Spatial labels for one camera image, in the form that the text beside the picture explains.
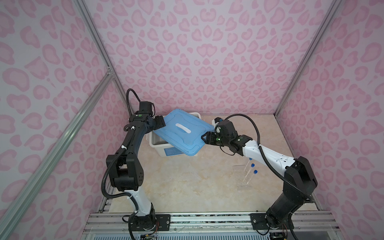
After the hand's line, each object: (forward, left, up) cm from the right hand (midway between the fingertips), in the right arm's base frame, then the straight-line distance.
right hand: (204, 136), depth 83 cm
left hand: (+10, +27, +1) cm, 29 cm away
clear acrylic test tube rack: (-15, -23, -21) cm, 34 cm away
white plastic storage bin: (-4, +26, -6) cm, 27 cm away
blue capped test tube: (-18, -25, -5) cm, 31 cm away
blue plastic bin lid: (+4, +12, -1) cm, 13 cm away
